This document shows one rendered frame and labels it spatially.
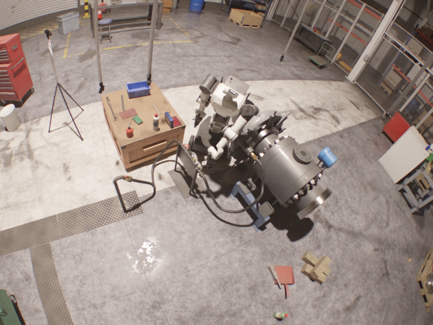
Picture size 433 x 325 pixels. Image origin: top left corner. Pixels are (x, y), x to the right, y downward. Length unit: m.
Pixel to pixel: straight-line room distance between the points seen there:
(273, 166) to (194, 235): 1.10
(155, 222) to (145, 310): 0.94
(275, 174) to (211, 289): 1.33
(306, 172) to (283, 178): 0.23
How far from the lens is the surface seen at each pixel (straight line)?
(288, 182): 2.06
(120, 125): 2.49
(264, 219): 2.35
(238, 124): 1.81
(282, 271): 2.58
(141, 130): 2.41
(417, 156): 5.39
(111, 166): 2.72
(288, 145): 2.16
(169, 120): 2.36
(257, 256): 2.46
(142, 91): 2.83
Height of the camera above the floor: 2.20
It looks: 51 degrees down
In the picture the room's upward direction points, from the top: 22 degrees clockwise
